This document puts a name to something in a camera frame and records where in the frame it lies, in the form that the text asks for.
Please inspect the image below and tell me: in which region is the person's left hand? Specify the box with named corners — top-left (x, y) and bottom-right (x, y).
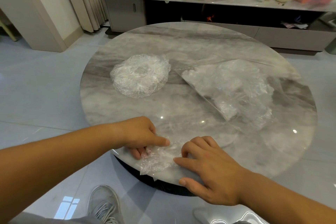
top-left (111, 116), bottom-right (171, 160)

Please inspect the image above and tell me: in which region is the person's right hand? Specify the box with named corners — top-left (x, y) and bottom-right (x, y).
top-left (174, 135), bottom-right (252, 206)

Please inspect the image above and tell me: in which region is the clear plastic cap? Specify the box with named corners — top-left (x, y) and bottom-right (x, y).
top-left (138, 127), bottom-right (187, 181)

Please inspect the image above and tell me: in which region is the pile of clear plastic caps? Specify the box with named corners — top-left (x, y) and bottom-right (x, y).
top-left (110, 54), bottom-right (172, 99)

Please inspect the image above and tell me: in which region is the clear bag of caps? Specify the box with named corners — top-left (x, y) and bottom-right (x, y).
top-left (182, 60), bottom-right (275, 127)

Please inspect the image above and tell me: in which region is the person's left forearm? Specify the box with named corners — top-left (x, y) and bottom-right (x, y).
top-left (0, 124), bottom-right (127, 224)

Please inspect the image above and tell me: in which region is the black table base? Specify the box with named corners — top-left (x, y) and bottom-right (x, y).
top-left (113, 154), bottom-right (195, 197)

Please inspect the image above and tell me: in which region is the grey sneaker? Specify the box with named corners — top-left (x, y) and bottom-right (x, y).
top-left (86, 184), bottom-right (123, 224)

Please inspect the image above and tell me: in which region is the long grey low cabinet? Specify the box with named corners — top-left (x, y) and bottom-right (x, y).
top-left (96, 0), bottom-right (336, 54)

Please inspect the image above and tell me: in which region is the light wooden chair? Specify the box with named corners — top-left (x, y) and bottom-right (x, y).
top-left (0, 16), bottom-right (19, 42)

